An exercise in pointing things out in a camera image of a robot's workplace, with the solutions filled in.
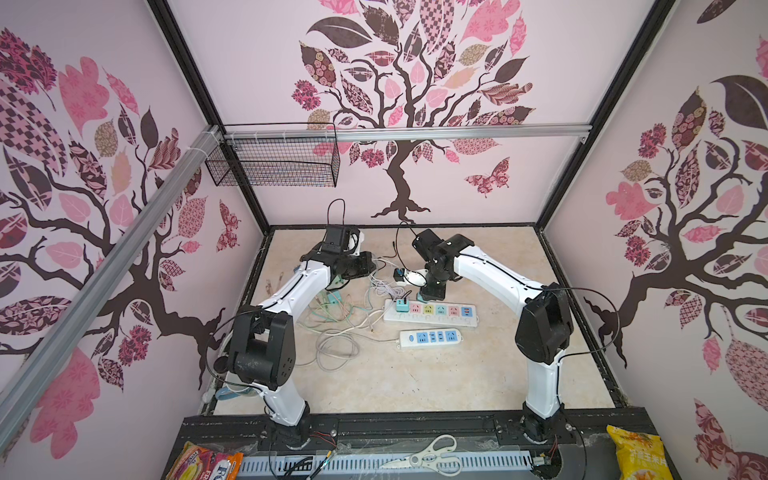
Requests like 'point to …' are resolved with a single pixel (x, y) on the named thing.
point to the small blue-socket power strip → (429, 337)
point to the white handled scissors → (437, 453)
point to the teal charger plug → (402, 305)
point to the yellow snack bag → (640, 456)
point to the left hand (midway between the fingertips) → (375, 269)
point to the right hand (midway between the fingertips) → (428, 285)
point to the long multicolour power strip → (430, 313)
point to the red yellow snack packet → (192, 462)
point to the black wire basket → (298, 155)
